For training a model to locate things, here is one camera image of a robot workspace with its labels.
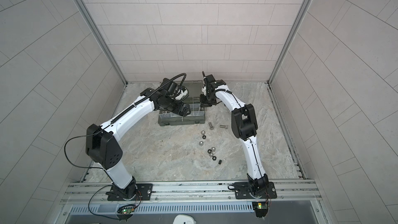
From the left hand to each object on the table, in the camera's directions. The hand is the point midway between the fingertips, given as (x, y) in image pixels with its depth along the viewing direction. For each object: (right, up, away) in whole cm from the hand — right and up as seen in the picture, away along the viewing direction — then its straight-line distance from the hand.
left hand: (188, 107), depth 82 cm
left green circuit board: (-24, -43, -18) cm, 52 cm away
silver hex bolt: (+13, -14, +10) cm, 21 cm away
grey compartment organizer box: (+4, -6, +17) cm, 18 cm away
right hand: (+7, +1, +14) cm, 16 cm away
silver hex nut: (+7, -21, +4) cm, 22 cm away
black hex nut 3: (+17, -28, -2) cm, 33 cm away
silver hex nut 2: (+14, -23, +2) cm, 27 cm away
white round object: (+1, -44, -19) cm, 48 cm away
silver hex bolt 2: (+20, -13, +11) cm, 26 cm away
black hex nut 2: (+14, -27, -1) cm, 30 cm away
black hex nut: (+11, -24, +2) cm, 27 cm away
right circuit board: (+34, -44, -14) cm, 57 cm away
